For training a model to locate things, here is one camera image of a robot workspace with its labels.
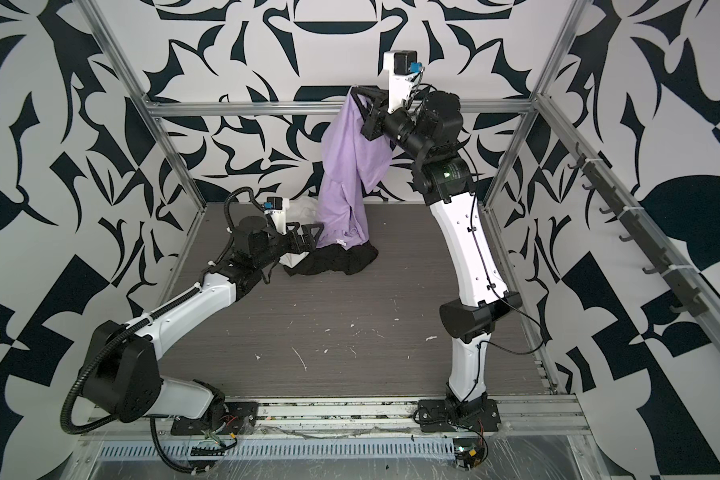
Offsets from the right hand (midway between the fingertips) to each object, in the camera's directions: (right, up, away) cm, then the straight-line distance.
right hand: (351, 85), depth 54 cm
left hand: (-11, -23, +25) cm, 36 cm away
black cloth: (-3, -35, +45) cm, 57 cm away
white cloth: (-18, -19, +48) cm, 54 cm away
